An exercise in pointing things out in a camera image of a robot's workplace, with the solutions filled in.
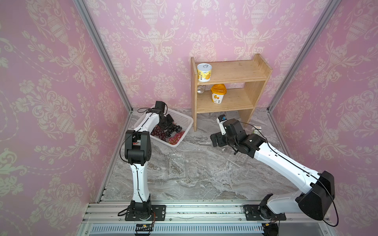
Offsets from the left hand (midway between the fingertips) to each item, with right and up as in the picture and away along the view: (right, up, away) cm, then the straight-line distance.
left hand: (173, 124), depth 102 cm
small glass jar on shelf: (+19, +23, -7) cm, 30 cm away
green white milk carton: (+54, -4, -9) cm, 55 cm away
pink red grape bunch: (+1, -11, -2) cm, 11 cm away
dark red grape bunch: (-10, -5, -2) cm, 11 cm away
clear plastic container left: (+4, -26, -12) cm, 29 cm away
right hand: (+27, -5, -23) cm, 36 cm away
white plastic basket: (+8, +2, +4) cm, 9 cm away
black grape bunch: (+3, -3, +1) cm, 5 cm away
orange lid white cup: (+29, +20, -13) cm, 37 cm away
